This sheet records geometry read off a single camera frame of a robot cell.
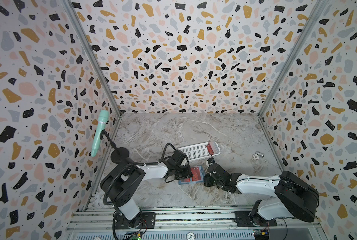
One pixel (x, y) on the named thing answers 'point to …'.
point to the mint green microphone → (103, 117)
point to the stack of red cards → (212, 147)
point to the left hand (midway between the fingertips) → (196, 173)
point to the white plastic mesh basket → (200, 150)
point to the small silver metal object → (257, 154)
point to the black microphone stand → (119, 155)
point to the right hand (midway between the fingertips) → (202, 176)
